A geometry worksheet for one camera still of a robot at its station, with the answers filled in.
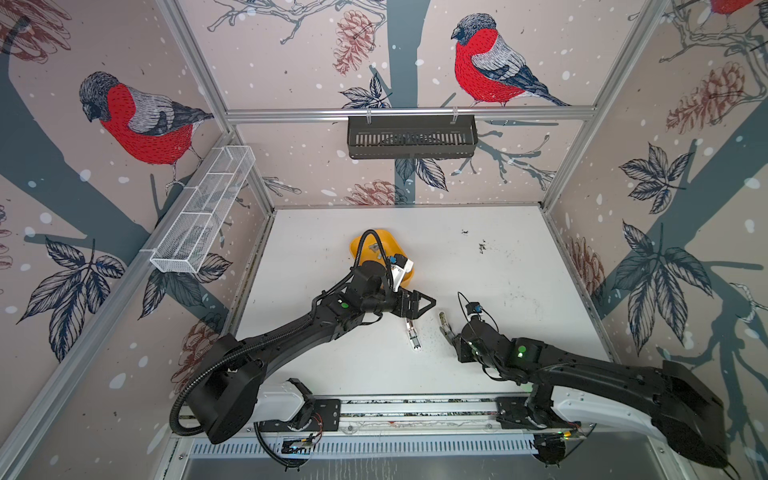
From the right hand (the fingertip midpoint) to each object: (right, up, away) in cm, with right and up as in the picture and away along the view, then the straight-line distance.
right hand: (451, 346), depth 82 cm
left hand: (-8, +15, -8) cm, 19 cm away
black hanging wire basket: (-9, +66, +23) cm, 70 cm away
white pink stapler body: (-10, +2, +3) cm, 11 cm away
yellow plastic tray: (-25, +25, +27) cm, 44 cm away
